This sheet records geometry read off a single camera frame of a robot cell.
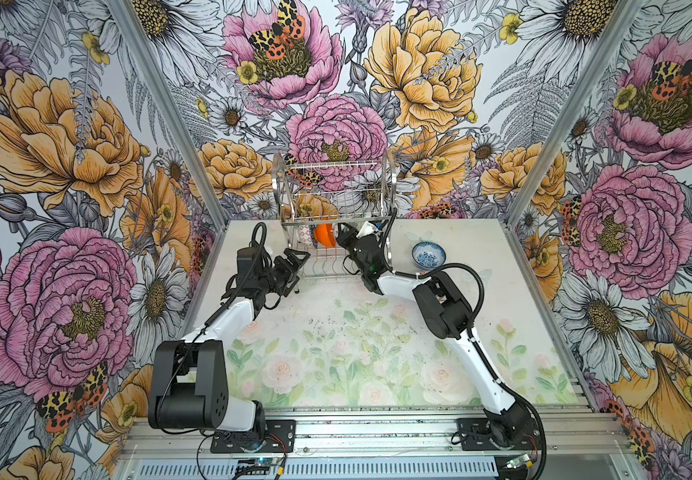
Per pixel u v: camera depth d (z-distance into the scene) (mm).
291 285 871
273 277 763
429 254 1101
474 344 650
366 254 836
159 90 837
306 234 1002
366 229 941
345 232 988
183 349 462
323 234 1018
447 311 652
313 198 1187
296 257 799
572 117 901
